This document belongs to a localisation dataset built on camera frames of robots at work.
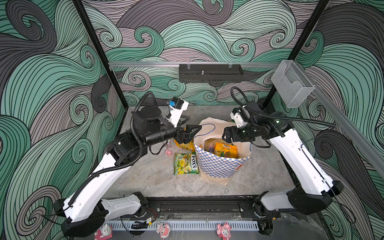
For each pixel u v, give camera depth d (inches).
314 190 14.8
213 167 27.4
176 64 37.2
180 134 18.0
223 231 25.5
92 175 14.1
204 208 29.4
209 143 36.3
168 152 36.2
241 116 20.8
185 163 34.3
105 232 23.7
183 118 21.9
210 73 37.6
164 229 25.8
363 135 21.7
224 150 32.8
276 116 17.8
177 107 17.3
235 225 27.5
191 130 18.3
